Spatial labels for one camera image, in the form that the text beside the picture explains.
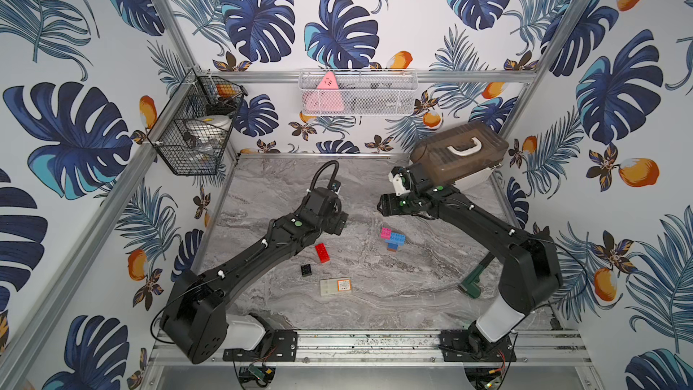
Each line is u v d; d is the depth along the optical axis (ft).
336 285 2.76
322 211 2.09
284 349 2.44
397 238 2.89
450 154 3.08
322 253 3.00
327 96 2.97
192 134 2.70
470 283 2.76
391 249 3.04
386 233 3.21
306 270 2.87
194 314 1.33
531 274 1.50
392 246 2.97
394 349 2.47
